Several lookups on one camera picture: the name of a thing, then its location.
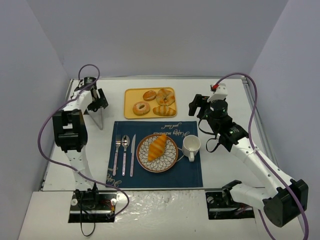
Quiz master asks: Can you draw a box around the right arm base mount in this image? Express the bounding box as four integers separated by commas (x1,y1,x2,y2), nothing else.
205,190,255,220

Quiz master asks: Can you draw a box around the large orange striped croissant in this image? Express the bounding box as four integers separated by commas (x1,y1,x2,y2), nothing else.
147,134,167,162

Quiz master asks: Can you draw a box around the aluminium frame rail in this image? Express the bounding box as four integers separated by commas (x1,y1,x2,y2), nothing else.
241,76,278,165

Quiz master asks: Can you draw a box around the blue cloth placemat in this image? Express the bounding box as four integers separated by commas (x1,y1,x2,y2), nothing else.
105,121,203,189

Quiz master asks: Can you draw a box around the silver fork pink handle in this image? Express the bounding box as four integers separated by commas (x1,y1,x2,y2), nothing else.
112,135,121,176

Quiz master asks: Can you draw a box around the floral patterned ceramic plate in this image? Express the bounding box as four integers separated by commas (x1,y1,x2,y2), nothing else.
136,134,179,173

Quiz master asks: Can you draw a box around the sugared ring donut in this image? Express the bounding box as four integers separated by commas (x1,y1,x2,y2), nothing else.
132,101,150,116

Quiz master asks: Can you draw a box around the round glazed bun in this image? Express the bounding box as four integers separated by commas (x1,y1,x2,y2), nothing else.
142,90,157,101

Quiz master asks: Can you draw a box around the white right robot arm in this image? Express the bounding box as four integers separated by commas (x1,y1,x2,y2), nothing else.
188,94,309,228

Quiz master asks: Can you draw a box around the silver knife pink handle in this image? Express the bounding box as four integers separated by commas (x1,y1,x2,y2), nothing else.
129,134,136,177

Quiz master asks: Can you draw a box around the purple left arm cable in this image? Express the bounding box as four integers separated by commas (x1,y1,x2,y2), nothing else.
37,64,131,219

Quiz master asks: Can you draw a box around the yellow plastic tray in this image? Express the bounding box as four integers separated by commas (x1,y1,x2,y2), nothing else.
123,87,178,120

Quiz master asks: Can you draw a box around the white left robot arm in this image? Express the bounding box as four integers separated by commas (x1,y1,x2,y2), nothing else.
52,77,109,204

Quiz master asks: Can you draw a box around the small striped croissant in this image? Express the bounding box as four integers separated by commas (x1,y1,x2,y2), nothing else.
152,105,177,117

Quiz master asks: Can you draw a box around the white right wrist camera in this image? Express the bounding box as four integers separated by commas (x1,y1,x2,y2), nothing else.
207,83,228,103

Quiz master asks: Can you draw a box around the curled brown croissant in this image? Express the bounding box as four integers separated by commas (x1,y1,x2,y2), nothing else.
156,88,175,106

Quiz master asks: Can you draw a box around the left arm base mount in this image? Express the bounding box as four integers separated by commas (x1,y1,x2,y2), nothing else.
68,192,117,223

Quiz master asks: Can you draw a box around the silver spoon pink handle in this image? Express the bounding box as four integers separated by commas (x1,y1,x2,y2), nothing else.
121,135,130,176

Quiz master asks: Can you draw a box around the white ceramic cup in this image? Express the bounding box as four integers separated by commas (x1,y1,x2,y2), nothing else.
182,135,201,163

